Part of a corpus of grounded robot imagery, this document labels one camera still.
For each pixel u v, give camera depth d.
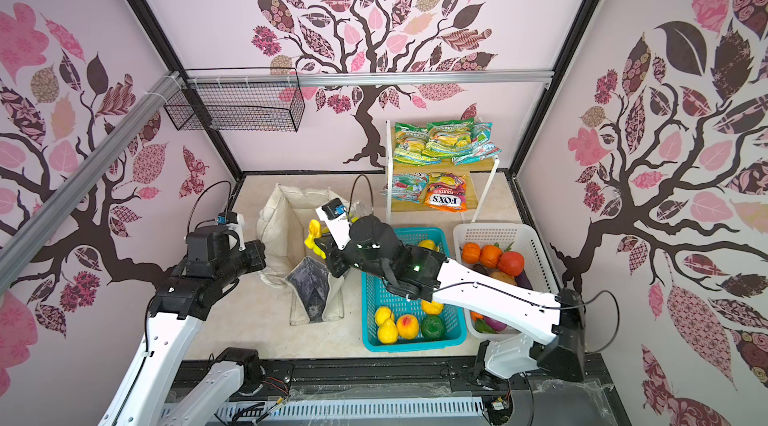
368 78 0.94
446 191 0.90
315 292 0.78
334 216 0.52
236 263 0.60
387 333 0.76
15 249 0.49
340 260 0.55
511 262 0.85
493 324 0.77
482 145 0.74
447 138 0.77
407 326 0.77
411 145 0.78
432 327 0.77
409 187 0.90
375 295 0.87
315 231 0.60
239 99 0.95
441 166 0.76
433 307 0.81
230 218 0.63
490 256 0.88
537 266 0.95
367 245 0.45
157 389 0.40
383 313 0.79
